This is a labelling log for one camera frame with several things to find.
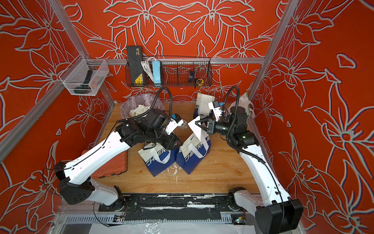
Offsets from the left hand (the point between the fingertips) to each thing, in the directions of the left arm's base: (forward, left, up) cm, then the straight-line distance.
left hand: (180, 140), depth 66 cm
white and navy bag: (-4, +12, -12) cm, 17 cm away
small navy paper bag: (+31, -11, -11) cm, 35 cm away
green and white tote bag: (+33, -37, -4) cm, 50 cm away
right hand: (+5, -6, +6) cm, 10 cm away
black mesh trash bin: (+26, +29, -8) cm, 40 cm away
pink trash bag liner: (+31, +26, -4) cm, 40 cm away
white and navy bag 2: (0, -6, -10) cm, 12 cm away
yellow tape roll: (+44, -10, +1) cm, 45 cm away
